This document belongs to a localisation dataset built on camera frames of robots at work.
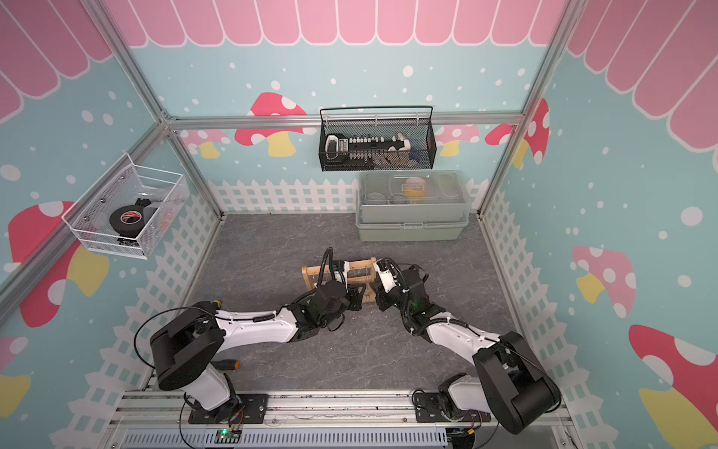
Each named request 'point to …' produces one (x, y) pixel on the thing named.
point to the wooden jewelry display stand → (359, 271)
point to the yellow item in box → (414, 187)
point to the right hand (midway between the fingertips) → (373, 282)
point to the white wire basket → (160, 193)
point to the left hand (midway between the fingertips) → (365, 290)
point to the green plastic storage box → (411, 206)
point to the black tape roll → (127, 221)
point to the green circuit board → (227, 436)
